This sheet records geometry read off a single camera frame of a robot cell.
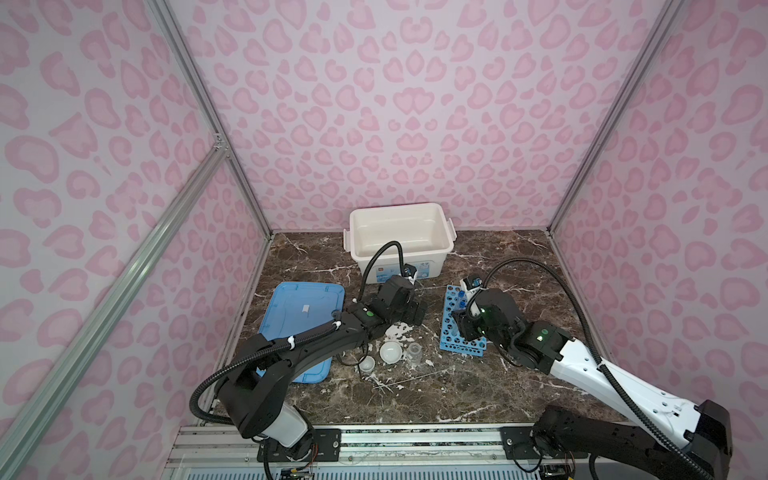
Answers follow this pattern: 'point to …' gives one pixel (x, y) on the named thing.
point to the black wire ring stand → (354, 364)
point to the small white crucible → (368, 364)
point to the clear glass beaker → (415, 354)
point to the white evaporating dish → (391, 352)
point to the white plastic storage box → (423, 231)
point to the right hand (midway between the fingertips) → (462, 309)
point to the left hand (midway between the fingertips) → (413, 293)
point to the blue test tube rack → (450, 339)
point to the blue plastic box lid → (287, 308)
